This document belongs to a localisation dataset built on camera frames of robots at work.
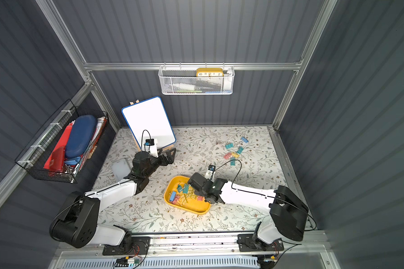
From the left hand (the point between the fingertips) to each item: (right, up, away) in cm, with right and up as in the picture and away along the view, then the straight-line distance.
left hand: (170, 149), depth 85 cm
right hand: (+17, -18, -2) cm, 25 cm away
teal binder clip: (+34, +1, +23) cm, 41 cm away
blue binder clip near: (+1, -24, +1) cm, 25 cm away
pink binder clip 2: (+15, -25, +1) cm, 29 cm away
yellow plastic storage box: (+4, -23, +4) cm, 24 cm away
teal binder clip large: (+40, -1, +21) cm, 45 cm away
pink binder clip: (+32, -5, +19) cm, 37 cm away
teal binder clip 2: (+35, -9, +16) cm, 39 cm away
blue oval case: (-37, +9, -10) cm, 40 cm away
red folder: (-40, -4, -21) cm, 46 cm away
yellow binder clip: (+37, -4, +19) cm, 42 cm away
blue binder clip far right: (+45, +6, +27) cm, 53 cm away
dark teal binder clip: (+8, -22, +4) cm, 23 cm away
